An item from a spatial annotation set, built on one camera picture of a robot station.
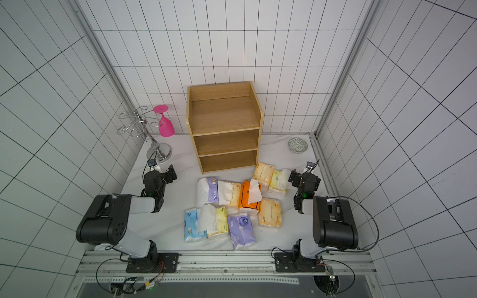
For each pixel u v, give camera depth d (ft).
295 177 2.81
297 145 3.67
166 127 3.27
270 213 2.67
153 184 2.34
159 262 2.33
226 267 2.38
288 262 2.38
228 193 2.88
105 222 1.49
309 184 2.32
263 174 3.11
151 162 2.60
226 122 2.67
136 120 2.89
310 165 2.63
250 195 2.79
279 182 3.02
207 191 2.84
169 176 2.82
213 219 2.55
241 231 2.47
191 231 2.49
